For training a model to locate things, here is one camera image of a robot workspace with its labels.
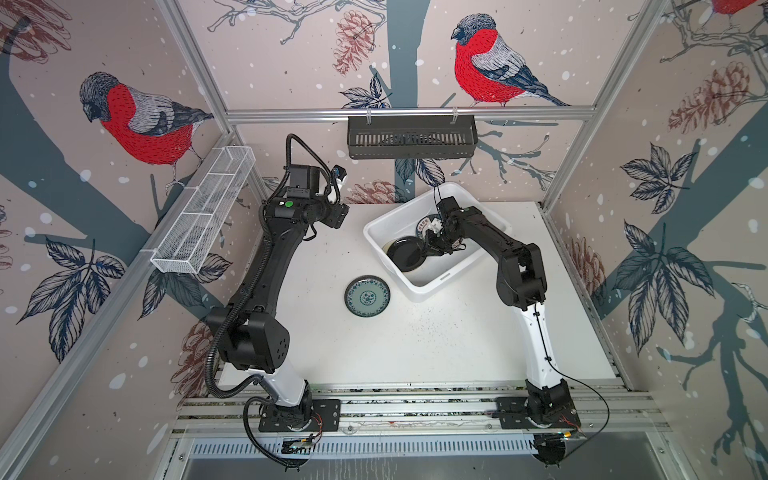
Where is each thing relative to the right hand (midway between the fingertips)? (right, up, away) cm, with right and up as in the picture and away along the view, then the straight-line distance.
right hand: (421, 254), depth 102 cm
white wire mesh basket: (-61, +7, -29) cm, 68 cm away
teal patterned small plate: (-18, -13, -7) cm, 24 cm away
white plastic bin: (+7, -3, -17) cm, 18 cm away
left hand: (-27, +16, -21) cm, 38 cm away
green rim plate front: (+4, +11, -2) cm, 12 cm away
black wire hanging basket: (-5, +42, +4) cm, 43 cm away
